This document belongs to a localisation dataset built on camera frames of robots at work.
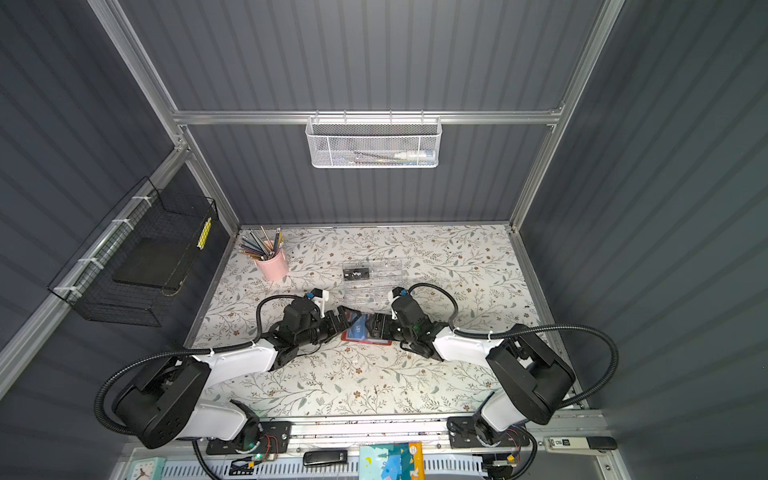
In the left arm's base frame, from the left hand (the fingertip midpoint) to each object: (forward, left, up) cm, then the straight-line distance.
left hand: (357, 323), depth 84 cm
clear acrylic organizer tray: (+19, -2, -7) cm, 20 cm away
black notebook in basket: (+9, +50, +18) cm, 54 cm away
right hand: (0, -6, -2) cm, 6 cm away
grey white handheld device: (-29, -54, -4) cm, 61 cm away
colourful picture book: (-32, -10, -8) cm, 34 cm away
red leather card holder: (+1, 0, -8) cm, 8 cm away
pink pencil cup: (+23, +30, -3) cm, 37 cm away
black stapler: (-31, +6, -5) cm, 32 cm away
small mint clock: (-33, +46, -7) cm, 57 cm away
